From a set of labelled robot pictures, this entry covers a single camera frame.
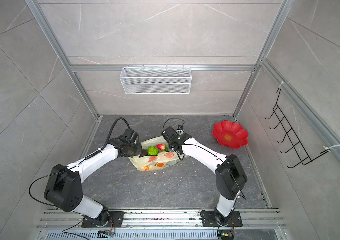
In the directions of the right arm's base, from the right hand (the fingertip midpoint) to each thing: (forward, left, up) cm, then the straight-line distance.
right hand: (177, 145), depth 88 cm
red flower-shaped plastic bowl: (+16, -40, -12) cm, 45 cm away
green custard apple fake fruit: (0, +16, -5) cm, 17 cm away
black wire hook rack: (-21, -50, +21) cm, 59 cm away
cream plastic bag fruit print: (-9, +13, -4) cm, 17 cm away
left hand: (0, +23, -1) cm, 23 cm away
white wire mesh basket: (+41, +13, +19) cm, 47 cm away
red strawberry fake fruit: (+4, +11, -8) cm, 14 cm away
